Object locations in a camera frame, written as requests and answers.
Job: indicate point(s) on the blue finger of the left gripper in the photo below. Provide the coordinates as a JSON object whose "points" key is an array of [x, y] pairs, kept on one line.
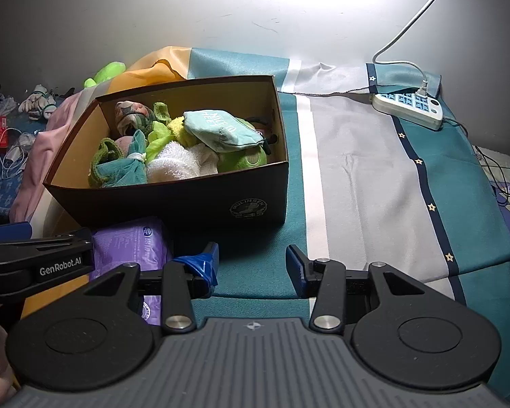
{"points": [[15, 232]]}

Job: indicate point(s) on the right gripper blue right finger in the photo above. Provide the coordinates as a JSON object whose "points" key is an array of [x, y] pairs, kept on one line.
{"points": [[300, 271]]}

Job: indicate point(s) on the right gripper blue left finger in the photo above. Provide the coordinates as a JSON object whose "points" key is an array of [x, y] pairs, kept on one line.
{"points": [[201, 270]]}

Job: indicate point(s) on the white fluffy towel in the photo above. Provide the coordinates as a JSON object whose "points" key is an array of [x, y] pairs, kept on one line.
{"points": [[175, 163]]}

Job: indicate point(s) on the dark green knit sock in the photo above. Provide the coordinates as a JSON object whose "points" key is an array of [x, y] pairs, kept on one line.
{"points": [[107, 151]]}

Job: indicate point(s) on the green cow plush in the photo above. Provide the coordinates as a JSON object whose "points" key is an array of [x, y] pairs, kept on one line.
{"points": [[254, 157]]}

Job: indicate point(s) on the mint green sock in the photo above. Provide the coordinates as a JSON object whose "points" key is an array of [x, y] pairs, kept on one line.
{"points": [[221, 131]]}

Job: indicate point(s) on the neon green knotted cloth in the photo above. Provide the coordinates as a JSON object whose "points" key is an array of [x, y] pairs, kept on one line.
{"points": [[160, 134]]}

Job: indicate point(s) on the yellow fluffy towel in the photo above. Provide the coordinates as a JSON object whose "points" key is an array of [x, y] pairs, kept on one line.
{"points": [[180, 133]]}

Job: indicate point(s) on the floral patterned cloth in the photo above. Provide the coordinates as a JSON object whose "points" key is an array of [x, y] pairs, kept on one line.
{"points": [[131, 116]]}

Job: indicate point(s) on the pink teddy bear plush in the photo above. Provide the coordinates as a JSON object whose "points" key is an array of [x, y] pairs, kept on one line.
{"points": [[123, 143]]}

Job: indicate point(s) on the blue flower patterned towel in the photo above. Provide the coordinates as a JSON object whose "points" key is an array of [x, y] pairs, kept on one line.
{"points": [[0, 191]]}

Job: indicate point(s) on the pink cloth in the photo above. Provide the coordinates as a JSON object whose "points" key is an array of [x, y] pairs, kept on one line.
{"points": [[40, 157]]}

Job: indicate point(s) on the purple tissue pack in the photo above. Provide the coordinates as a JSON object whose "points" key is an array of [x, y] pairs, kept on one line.
{"points": [[141, 243]]}

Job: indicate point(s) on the brown cardboard box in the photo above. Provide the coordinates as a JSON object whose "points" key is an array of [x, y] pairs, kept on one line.
{"points": [[224, 207]]}

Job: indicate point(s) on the multicolour striped bed sheet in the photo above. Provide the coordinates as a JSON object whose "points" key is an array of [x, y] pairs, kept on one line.
{"points": [[363, 187]]}

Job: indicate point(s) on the white gloves pair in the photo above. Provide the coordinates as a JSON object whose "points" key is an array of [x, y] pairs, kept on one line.
{"points": [[39, 105]]}

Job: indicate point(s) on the green frog plush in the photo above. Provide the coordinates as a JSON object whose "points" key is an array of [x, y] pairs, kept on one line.
{"points": [[107, 72]]}

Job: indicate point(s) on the white power strip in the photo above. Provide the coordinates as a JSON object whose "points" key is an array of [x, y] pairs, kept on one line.
{"points": [[424, 111]]}

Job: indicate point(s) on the white charger with cable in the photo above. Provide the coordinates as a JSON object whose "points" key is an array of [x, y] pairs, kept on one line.
{"points": [[14, 159]]}

